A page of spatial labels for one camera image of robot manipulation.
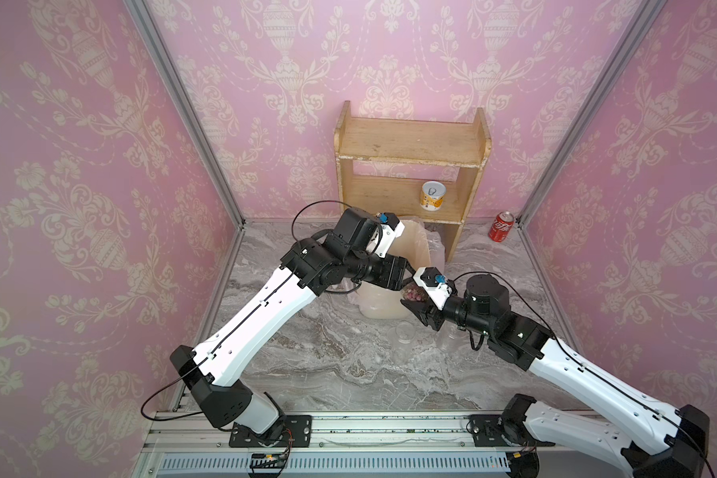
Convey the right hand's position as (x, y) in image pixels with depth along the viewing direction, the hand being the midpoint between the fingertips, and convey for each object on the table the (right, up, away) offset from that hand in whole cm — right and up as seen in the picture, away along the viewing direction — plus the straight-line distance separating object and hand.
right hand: (412, 289), depth 70 cm
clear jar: (0, 0, -2) cm, 2 cm away
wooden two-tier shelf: (+10, +38, +36) cm, 54 cm away
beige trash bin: (+3, +10, +15) cm, 18 cm away
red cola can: (+39, +18, +38) cm, 57 cm away
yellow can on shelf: (+10, +26, +22) cm, 36 cm away
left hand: (-2, +4, -5) cm, 7 cm away
